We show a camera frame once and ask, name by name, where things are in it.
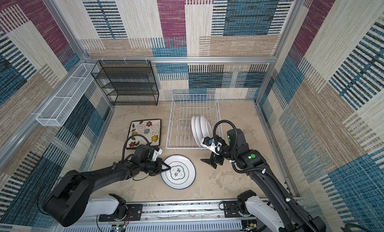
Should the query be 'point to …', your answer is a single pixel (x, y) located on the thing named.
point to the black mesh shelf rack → (127, 82)
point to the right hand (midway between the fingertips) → (207, 150)
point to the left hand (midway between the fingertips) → (170, 166)
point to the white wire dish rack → (183, 107)
